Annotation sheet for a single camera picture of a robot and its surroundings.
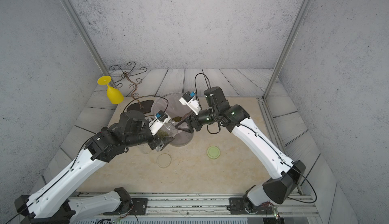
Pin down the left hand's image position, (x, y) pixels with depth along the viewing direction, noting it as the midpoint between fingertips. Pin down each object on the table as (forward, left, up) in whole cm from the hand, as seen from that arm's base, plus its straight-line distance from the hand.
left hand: (169, 131), depth 65 cm
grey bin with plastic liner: (+24, +5, -10) cm, 27 cm away
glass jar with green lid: (-2, -1, +4) cm, 4 cm away
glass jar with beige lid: (-9, +8, +2) cm, 12 cm away
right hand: (0, -5, +4) cm, 7 cm away
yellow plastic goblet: (+31, +38, -7) cm, 50 cm away
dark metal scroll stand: (+41, +29, 0) cm, 50 cm away
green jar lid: (+5, -21, -31) cm, 37 cm away
